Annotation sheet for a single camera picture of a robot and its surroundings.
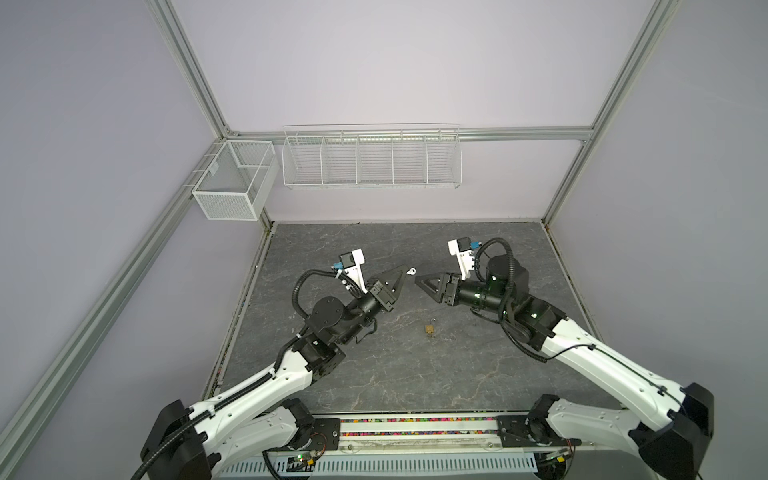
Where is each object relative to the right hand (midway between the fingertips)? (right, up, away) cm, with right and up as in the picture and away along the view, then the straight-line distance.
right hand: (419, 283), depth 66 cm
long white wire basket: (-15, +39, +33) cm, 53 cm away
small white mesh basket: (-59, +31, +35) cm, 76 cm away
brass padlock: (+5, -17, +25) cm, 31 cm away
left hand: (-2, +3, -4) cm, 5 cm away
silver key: (-2, +3, -2) cm, 4 cm away
